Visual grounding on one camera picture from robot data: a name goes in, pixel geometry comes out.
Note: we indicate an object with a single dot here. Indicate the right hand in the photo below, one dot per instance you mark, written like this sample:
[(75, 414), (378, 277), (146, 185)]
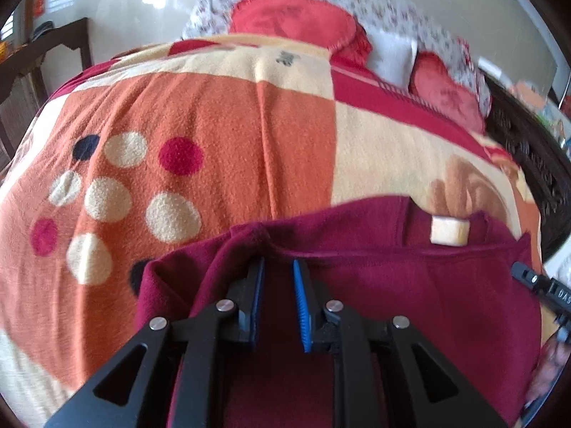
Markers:
[(553, 358)]

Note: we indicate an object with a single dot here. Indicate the white pillow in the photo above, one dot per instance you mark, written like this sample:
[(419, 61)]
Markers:
[(392, 58)]

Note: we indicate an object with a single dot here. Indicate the orange patterned fleece blanket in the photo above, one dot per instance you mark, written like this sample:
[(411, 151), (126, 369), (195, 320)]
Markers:
[(177, 144)]

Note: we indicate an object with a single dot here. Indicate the red heart pillow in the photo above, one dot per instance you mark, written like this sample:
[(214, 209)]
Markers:
[(431, 82), (314, 22)]

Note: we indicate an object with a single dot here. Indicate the dark wooden side table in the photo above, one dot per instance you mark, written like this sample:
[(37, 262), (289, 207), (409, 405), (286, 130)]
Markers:
[(74, 36)]

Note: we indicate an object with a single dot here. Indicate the left red heart pillow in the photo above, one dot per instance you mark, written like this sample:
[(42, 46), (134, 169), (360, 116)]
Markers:
[(314, 22)]

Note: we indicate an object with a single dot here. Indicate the maroon sweater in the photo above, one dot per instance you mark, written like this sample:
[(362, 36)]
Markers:
[(376, 256)]

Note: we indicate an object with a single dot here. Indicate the right red heart pillow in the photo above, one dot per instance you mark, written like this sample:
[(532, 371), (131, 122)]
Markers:
[(431, 82)]

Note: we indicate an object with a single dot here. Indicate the red wall sticker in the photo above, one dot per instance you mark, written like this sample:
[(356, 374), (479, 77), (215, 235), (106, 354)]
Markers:
[(38, 8)]

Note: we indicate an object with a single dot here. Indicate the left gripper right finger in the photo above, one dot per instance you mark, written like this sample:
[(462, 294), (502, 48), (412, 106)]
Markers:
[(385, 373)]

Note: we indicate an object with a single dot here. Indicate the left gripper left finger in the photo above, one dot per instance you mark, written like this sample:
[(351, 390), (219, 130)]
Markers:
[(171, 373)]

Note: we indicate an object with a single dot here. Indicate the dark carved wooden furniture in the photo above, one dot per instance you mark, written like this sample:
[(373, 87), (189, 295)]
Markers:
[(546, 167)]

